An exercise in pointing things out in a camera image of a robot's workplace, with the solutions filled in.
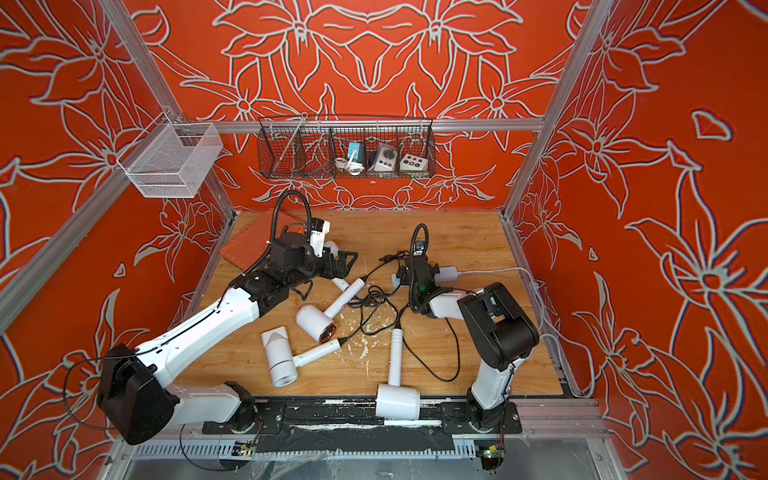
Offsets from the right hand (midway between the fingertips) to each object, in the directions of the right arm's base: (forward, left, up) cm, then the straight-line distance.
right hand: (404, 262), depth 96 cm
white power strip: (-2, -14, -4) cm, 14 cm away
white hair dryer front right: (-41, +3, -3) cm, 41 cm away
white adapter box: (+21, +6, +26) cm, 34 cm away
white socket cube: (+23, -2, +23) cm, 32 cm away
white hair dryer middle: (-22, +25, -1) cm, 33 cm away
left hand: (-9, +17, +18) cm, 26 cm away
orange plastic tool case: (+10, +56, -3) cm, 57 cm away
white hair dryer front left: (-33, +33, 0) cm, 47 cm away
